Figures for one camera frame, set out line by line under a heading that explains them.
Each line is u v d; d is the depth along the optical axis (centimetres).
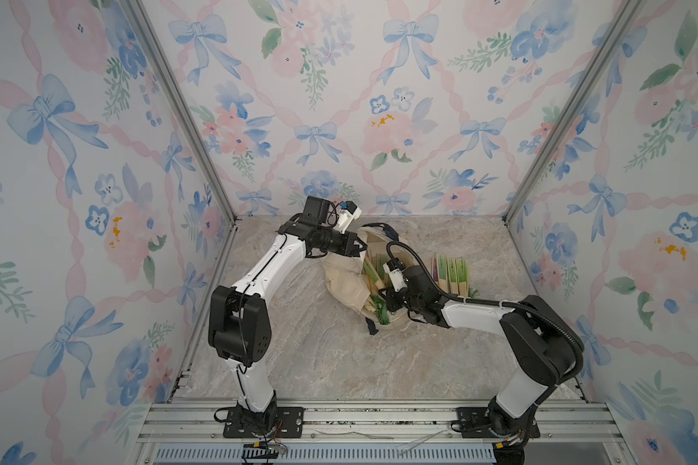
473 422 74
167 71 78
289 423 74
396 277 83
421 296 72
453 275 103
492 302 53
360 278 78
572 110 86
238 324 50
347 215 77
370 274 93
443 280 100
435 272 103
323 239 72
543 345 47
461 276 102
